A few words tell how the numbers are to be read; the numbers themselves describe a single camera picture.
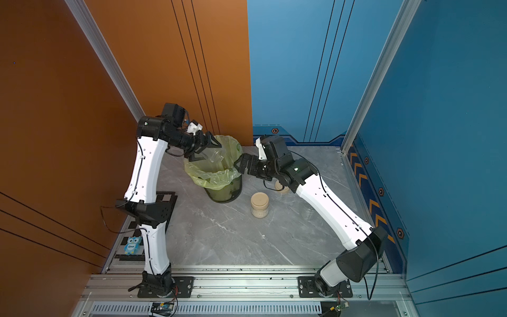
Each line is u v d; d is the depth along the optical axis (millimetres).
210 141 684
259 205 832
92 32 750
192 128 719
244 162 616
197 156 742
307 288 725
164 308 713
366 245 394
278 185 1051
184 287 736
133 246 789
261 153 627
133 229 848
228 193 925
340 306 693
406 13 703
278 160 516
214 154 791
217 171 753
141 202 504
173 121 600
